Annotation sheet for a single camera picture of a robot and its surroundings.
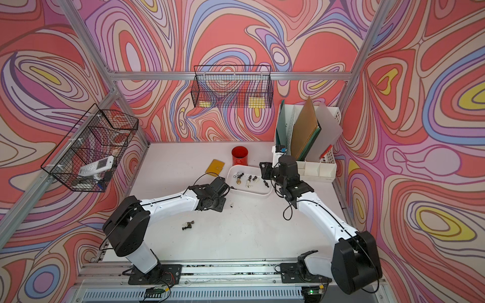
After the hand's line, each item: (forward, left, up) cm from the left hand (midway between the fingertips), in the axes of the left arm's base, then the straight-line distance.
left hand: (221, 203), depth 90 cm
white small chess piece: (+1, -5, -3) cm, 6 cm away
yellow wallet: (+24, +6, -2) cm, 25 cm away
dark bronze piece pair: (-10, +15, -4) cm, 18 cm away
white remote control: (0, +45, +28) cm, 53 cm away
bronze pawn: (+16, -17, -2) cm, 23 cm away
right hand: (+9, -19, +17) cm, 27 cm away
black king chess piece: (+18, -9, -2) cm, 20 cm away
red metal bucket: (+26, -9, +6) cm, 28 cm away
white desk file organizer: (+42, -61, +22) cm, 77 cm away
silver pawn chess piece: (+18, -7, -2) cm, 20 cm away
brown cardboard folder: (+37, -44, +17) cm, 60 cm away
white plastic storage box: (+16, -12, -3) cm, 20 cm away
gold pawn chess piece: (+14, -8, -3) cm, 17 cm away
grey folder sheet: (+23, -50, +26) cm, 61 cm away
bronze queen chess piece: (+17, -14, -2) cm, 22 cm away
